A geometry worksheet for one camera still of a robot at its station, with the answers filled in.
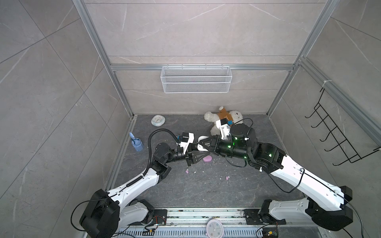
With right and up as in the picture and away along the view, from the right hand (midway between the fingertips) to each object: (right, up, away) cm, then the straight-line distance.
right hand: (199, 142), depth 59 cm
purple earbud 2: (+18, -24, +27) cm, 40 cm away
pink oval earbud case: (+7, -14, +32) cm, 36 cm away
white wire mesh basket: (0, +40, +42) cm, 58 cm away
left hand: (+4, -3, +3) cm, 6 cm away
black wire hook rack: (+64, +1, +7) cm, 65 cm away
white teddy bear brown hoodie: (+28, +13, +48) cm, 57 cm away
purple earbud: (-6, -21, +29) cm, 36 cm away
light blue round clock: (-30, +11, +55) cm, 64 cm away
